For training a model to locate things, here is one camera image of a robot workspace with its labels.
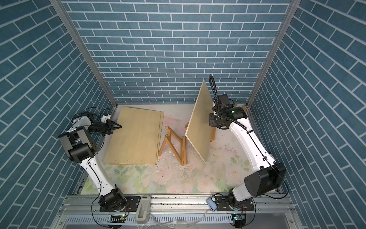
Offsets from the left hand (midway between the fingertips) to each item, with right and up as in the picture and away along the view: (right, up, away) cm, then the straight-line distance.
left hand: (121, 126), depth 97 cm
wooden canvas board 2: (+12, -10, -3) cm, 16 cm away
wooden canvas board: (+26, -8, +4) cm, 27 cm away
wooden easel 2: (+65, -2, +4) cm, 65 cm away
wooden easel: (+39, -12, -3) cm, 41 cm away
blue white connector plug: (+59, -38, -25) cm, 74 cm away
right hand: (+61, +4, -17) cm, 64 cm away
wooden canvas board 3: (+53, -2, -19) cm, 56 cm away
